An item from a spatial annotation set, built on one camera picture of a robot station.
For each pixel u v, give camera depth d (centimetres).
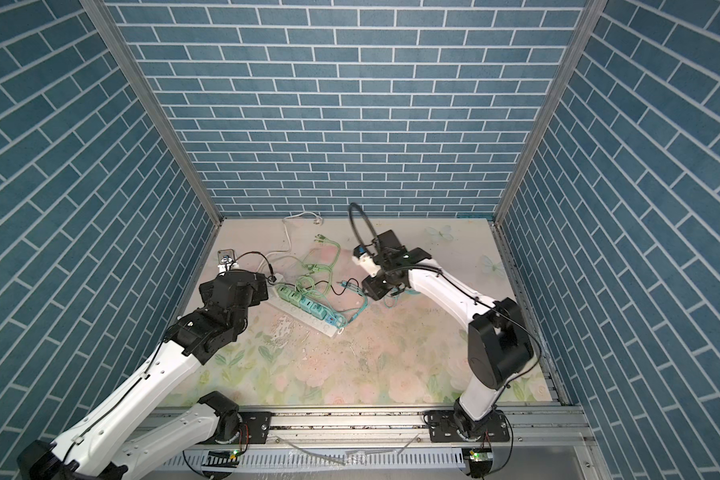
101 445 39
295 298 89
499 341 46
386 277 64
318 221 119
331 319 88
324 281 102
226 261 63
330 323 89
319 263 109
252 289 58
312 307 88
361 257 77
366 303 97
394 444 72
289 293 91
